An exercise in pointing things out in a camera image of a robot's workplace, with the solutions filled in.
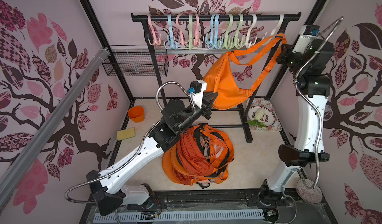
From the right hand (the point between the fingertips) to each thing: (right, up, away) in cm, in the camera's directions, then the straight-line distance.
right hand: (286, 41), depth 59 cm
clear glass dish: (+23, -72, +15) cm, 77 cm away
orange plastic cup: (-81, -31, +49) cm, 100 cm away
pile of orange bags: (-34, -53, +17) cm, 65 cm away
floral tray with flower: (+12, -33, +47) cm, 59 cm away
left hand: (-29, -23, -3) cm, 37 cm away
